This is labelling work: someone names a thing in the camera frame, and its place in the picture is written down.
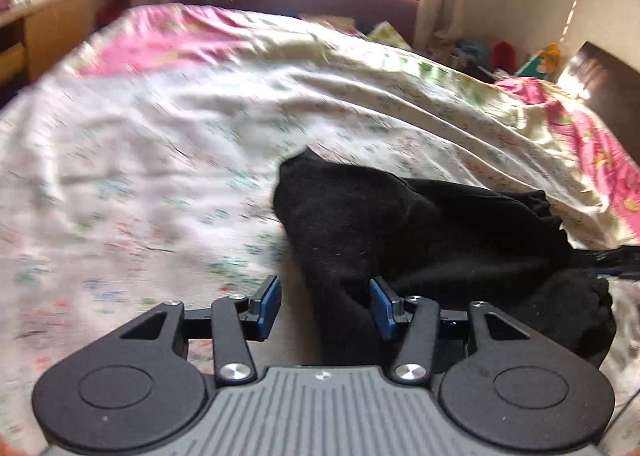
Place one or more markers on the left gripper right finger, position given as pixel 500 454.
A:
pixel 424 338

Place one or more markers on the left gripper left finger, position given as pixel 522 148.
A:
pixel 231 322

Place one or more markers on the black pants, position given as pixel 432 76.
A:
pixel 448 242

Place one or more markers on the white floral bed sheet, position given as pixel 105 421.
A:
pixel 119 192

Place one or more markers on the pink yellow floral quilt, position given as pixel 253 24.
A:
pixel 520 132

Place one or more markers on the red cloth in corner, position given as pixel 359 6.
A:
pixel 503 57

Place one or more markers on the colourful cartoon bag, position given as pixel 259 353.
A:
pixel 542 64

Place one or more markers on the papers on bench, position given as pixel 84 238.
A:
pixel 382 32

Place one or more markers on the dark wooden headboard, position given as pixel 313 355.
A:
pixel 610 88

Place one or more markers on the wooden side cabinet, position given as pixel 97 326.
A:
pixel 36 36

